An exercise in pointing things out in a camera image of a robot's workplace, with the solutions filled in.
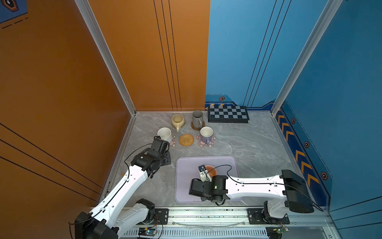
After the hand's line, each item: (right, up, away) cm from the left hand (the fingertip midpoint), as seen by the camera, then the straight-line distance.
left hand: (166, 154), depth 81 cm
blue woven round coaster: (+5, +13, +25) cm, 28 cm away
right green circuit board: (+56, -34, -11) cm, 66 cm away
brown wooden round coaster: (+16, +14, +26) cm, 34 cm away
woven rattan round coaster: (+9, +6, +22) cm, 24 cm away
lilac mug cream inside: (+23, +11, +22) cm, 34 cm away
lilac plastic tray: (+10, -12, +11) cm, 19 cm away
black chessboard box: (+43, +25, +35) cm, 61 cm away
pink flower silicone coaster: (+19, +3, +19) cm, 27 cm away
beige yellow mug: (+3, +19, +22) cm, 29 cm away
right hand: (+20, -18, -5) cm, 27 cm away
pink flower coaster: (+1, +4, +21) cm, 22 cm away
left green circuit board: (-8, -35, -10) cm, 37 cm away
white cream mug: (-6, +10, +22) cm, 25 cm away
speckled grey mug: (+17, +21, +22) cm, 35 cm away
